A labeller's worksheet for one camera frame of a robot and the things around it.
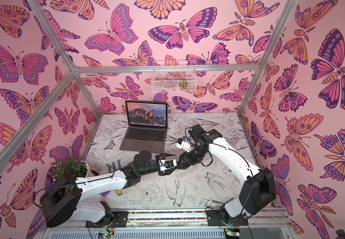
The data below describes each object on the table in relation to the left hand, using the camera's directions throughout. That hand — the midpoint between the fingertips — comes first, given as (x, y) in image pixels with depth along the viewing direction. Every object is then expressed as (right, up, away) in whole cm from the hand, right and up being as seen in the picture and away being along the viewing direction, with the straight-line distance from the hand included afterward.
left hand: (176, 158), depth 77 cm
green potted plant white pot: (-52, -3, -4) cm, 53 cm away
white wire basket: (-1, +49, +19) cm, 53 cm away
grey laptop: (-22, +17, +33) cm, 43 cm away
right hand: (+3, -3, -2) cm, 5 cm away
